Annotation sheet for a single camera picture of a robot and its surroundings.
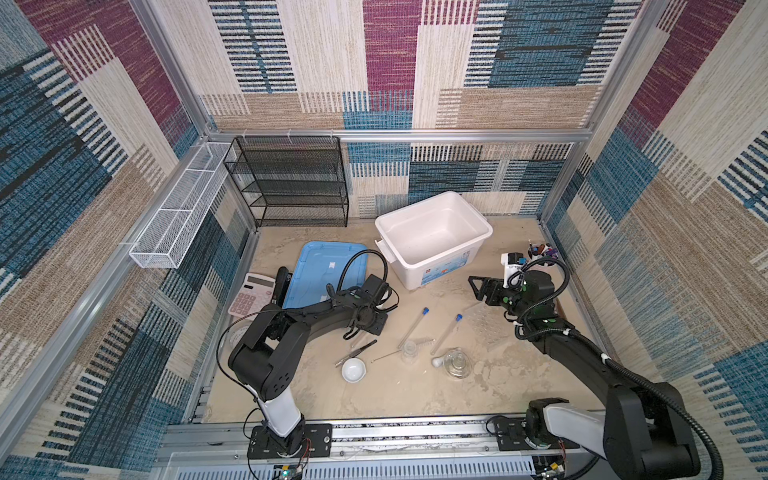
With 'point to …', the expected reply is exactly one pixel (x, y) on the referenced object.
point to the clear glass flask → (457, 362)
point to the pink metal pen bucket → (537, 251)
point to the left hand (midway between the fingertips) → (376, 318)
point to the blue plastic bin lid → (321, 264)
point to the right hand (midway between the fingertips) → (478, 282)
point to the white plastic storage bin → (433, 239)
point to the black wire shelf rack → (290, 181)
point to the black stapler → (282, 284)
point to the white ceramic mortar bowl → (353, 370)
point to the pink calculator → (254, 292)
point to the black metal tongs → (354, 353)
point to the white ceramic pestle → (438, 362)
